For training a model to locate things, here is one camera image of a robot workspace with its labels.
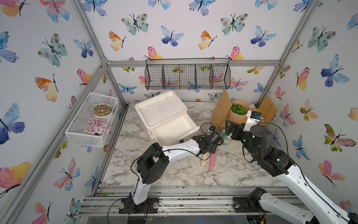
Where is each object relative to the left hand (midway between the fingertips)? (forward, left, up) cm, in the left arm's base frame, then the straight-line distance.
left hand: (212, 143), depth 87 cm
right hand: (-2, -7, +25) cm, 26 cm away
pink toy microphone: (-7, 0, -7) cm, 10 cm away
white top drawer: (+5, +23, +6) cm, 24 cm away
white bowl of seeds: (+7, +59, +24) cm, 65 cm away
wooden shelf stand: (+17, -7, +7) cm, 20 cm away
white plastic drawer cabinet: (+8, +28, +15) cm, 33 cm away
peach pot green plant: (+18, -18, +10) cm, 27 cm away
